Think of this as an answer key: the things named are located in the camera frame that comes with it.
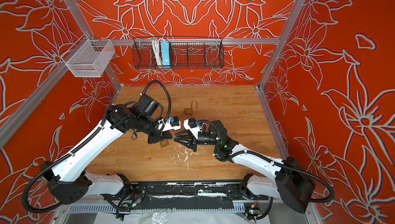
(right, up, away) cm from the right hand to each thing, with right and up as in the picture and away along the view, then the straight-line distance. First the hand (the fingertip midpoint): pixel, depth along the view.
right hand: (174, 139), depth 65 cm
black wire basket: (+3, +48, +32) cm, 58 cm away
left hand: (-2, +2, +1) cm, 3 cm away
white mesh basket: (-56, +43, +26) cm, 75 cm away
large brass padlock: (+5, +9, +41) cm, 42 cm away
